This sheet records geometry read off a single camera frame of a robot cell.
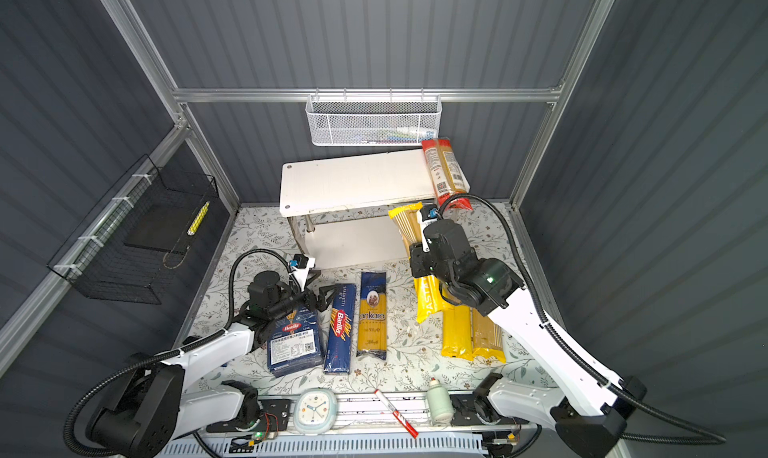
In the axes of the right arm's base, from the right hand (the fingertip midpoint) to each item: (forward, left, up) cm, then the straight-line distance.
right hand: (418, 248), depth 69 cm
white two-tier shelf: (+10, +20, +3) cm, 22 cm away
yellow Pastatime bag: (-9, -2, -3) cm, 10 cm away
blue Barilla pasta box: (-14, +33, -23) cm, 42 cm away
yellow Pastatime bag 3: (-11, -20, -28) cm, 36 cm away
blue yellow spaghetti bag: (-6, +13, -28) cm, 31 cm away
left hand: (+2, +24, -17) cm, 30 cm away
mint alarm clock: (-29, +26, -27) cm, 47 cm away
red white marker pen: (-29, +6, -30) cm, 42 cm away
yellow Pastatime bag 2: (-10, -12, -29) cm, 33 cm away
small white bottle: (-28, -5, -24) cm, 37 cm away
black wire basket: (+10, +69, 0) cm, 70 cm away
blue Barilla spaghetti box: (-9, +21, -27) cm, 35 cm away
